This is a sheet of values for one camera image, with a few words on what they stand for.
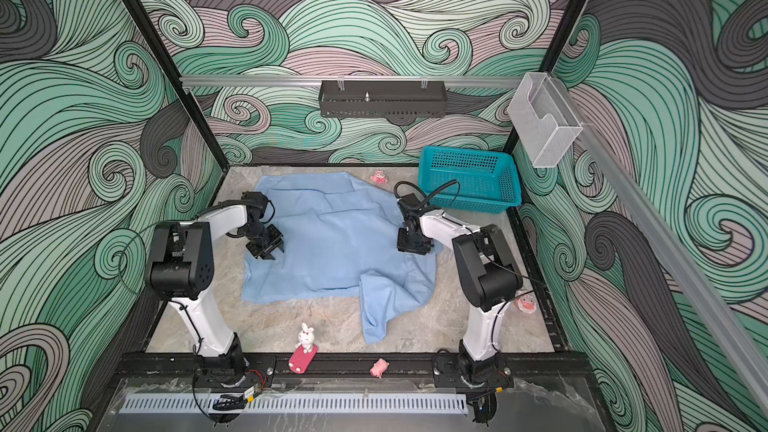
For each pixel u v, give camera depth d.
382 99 0.96
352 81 0.93
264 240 0.84
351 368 0.74
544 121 0.79
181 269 0.50
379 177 1.13
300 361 0.73
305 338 0.71
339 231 1.01
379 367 0.72
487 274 0.49
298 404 0.76
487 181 1.16
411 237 0.82
